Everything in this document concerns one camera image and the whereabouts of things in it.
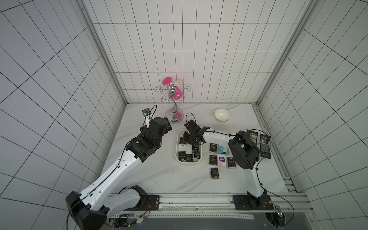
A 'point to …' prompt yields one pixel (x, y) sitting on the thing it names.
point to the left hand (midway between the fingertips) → (157, 124)
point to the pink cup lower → (178, 94)
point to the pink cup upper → (166, 81)
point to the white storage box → (186, 153)
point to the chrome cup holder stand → (174, 115)
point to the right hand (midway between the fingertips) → (178, 141)
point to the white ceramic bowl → (222, 114)
